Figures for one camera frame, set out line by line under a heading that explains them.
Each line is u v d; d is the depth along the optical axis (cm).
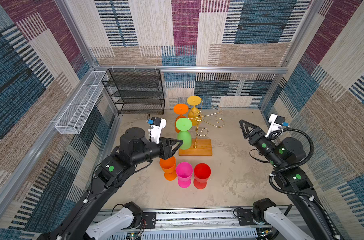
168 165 79
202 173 74
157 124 52
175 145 60
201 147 99
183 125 68
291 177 46
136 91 111
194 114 84
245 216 74
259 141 55
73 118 71
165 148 50
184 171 81
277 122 54
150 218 74
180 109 75
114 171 41
